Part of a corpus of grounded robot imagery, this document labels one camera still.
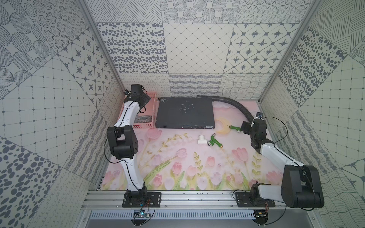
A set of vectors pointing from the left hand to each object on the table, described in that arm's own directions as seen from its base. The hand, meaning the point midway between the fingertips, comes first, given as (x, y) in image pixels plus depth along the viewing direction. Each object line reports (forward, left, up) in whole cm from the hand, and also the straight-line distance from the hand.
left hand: (139, 99), depth 96 cm
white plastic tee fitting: (-22, -44, -17) cm, 52 cm away
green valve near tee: (-21, -53, -18) cm, 59 cm away
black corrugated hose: (+18, -57, -15) cm, 62 cm away
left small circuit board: (-62, -12, -20) cm, 66 cm away
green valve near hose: (-11, -69, -18) cm, 72 cm away
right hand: (-15, -75, -7) cm, 77 cm away
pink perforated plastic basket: (0, -5, -11) cm, 12 cm away
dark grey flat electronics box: (+1, -32, -15) cm, 35 cm away
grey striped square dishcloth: (-5, 0, -15) cm, 16 cm away
